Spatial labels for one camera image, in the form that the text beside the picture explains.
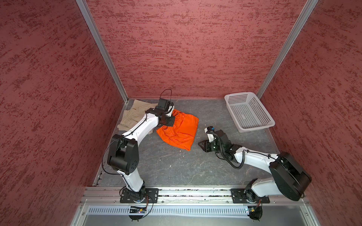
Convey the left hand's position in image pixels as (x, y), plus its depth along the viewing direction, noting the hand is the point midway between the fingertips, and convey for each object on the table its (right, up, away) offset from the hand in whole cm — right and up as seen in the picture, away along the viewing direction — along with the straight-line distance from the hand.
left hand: (170, 123), depth 90 cm
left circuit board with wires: (-16, -46, -19) cm, 52 cm away
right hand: (+19, -14, -4) cm, 24 cm away
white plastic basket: (+61, +7, +22) cm, 66 cm away
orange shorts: (+8, -7, +4) cm, 12 cm away
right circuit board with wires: (+46, -45, -20) cm, 67 cm away
